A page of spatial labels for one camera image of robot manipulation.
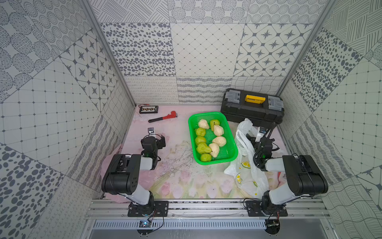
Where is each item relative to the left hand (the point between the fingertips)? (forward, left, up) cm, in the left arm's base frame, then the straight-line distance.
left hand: (158, 135), depth 94 cm
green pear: (+5, -27, -2) cm, 28 cm away
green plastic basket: (-8, -44, -7) cm, 45 cm away
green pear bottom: (-13, -30, -2) cm, 33 cm away
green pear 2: (0, -27, -3) cm, 27 cm away
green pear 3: (-8, -28, 0) cm, 29 cm away
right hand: (+2, -62, -2) cm, 63 cm away
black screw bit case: (+29, +15, -6) cm, 33 cm away
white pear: (-8, -36, -1) cm, 37 cm away
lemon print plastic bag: (-21, -53, -4) cm, 57 cm away
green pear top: (+12, -36, -1) cm, 38 cm away
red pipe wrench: (+25, -6, -6) cm, 26 cm away
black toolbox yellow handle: (+16, -68, +8) cm, 70 cm away
